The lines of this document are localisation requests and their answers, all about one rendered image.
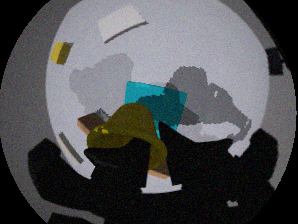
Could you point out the yellow rectangular block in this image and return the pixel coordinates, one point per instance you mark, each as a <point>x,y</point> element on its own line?
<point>60,53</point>

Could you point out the brown wooden plank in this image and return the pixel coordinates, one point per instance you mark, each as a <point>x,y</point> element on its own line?
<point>88,122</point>

